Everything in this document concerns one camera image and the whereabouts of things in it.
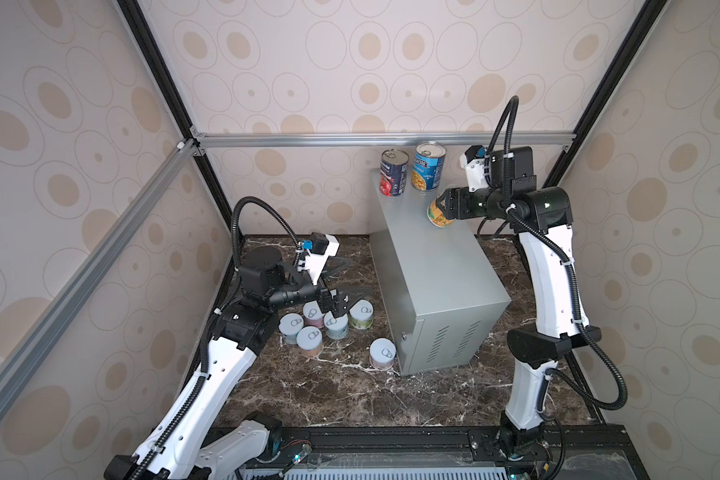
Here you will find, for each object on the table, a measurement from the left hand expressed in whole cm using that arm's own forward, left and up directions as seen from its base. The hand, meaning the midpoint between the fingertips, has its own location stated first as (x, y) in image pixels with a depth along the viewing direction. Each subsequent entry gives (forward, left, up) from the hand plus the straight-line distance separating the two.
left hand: (365, 279), depth 59 cm
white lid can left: (+7, +23, -34) cm, 41 cm away
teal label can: (+6, +9, -34) cm, 36 cm away
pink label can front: (-2, -5, -33) cm, 33 cm away
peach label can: (+2, +17, -34) cm, 38 cm away
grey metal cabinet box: (-2, -16, -5) cm, 17 cm away
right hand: (+22, -20, +2) cm, 30 cm away
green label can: (+11, +2, -34) cm, 36 cm away
